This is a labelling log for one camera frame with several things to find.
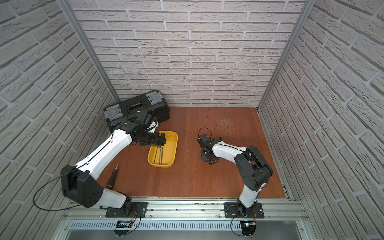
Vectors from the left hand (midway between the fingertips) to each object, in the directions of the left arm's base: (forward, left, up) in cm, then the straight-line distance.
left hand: (161, 139), depth 81 cm
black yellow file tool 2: (+2, +4, -16) cm, 17 cm away
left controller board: (-38, +17, -20) cm, 46 cm away
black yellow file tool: (+1, +6, -17) cm, 18 cm away
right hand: (-2, -29, -17) cm, 33 cm away
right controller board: (-39, -45, -16) cm, 62 cm away
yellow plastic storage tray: (-3, +1, -16) cm, 16 cm away
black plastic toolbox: (+20, +27, 0) cm, 34 cm away
